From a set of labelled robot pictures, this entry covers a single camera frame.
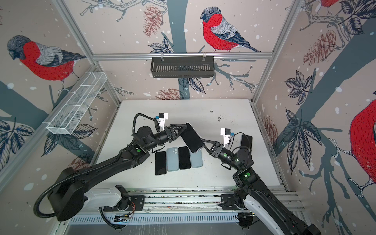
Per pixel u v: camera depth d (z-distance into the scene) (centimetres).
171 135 62
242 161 53
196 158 91
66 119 71
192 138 67
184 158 91
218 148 60
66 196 40
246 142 96
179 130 69
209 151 63
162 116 68
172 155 91
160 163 88
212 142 64
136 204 73
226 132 65
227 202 73
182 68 107
